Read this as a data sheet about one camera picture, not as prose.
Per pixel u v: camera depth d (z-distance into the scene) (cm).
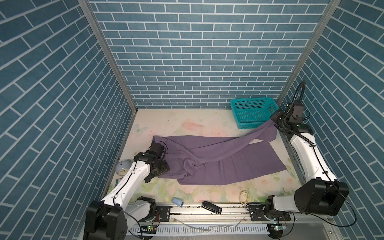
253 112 120
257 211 74
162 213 74
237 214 75
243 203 77
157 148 66
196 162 87
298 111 59
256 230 77
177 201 75
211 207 74
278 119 72
